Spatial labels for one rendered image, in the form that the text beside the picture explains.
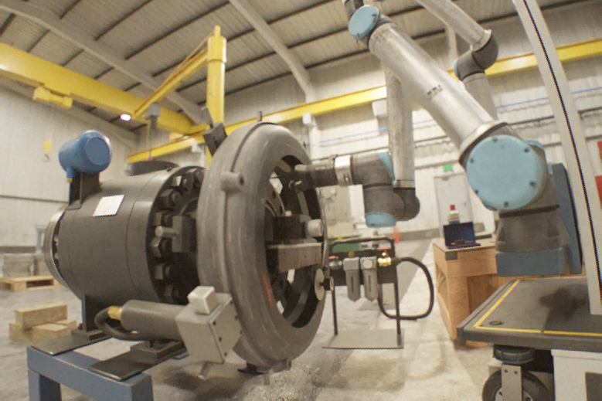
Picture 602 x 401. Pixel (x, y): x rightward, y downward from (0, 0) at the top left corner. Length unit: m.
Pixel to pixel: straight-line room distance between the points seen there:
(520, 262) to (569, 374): 0.27
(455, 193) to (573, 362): 10.78
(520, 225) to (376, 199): 0.38
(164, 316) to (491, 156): 0.76
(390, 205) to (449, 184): 10.70
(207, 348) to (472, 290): 1.27
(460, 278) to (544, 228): 0.79
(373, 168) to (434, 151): 10.98
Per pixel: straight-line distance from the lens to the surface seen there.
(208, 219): 0.69
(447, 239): 1.76
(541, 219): 0.88
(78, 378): 1.12
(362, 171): 0.89
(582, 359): 0.90
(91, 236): 1.16
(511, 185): 0.69
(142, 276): 0.98
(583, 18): 14.85
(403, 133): 1.01
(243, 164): 0.73
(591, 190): 1.01
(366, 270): 1.73
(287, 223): 0.79
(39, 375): 1.35
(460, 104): 0.79
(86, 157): 1.27
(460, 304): 1.62
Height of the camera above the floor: 0.62
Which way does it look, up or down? 13 degrees up
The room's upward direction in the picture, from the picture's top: 4 degrees counter-clockwise
